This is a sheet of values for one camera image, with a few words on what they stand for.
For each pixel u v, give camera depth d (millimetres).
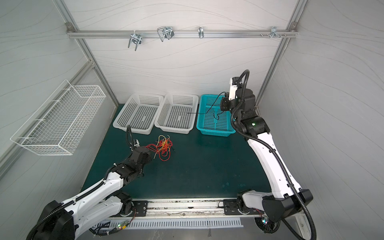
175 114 1143
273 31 765
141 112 1148
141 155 646
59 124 684
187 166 957
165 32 764
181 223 703
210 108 1185
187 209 750
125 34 782
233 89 575
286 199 369
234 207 733
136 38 788
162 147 875
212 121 1109
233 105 564
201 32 779
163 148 861
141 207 735
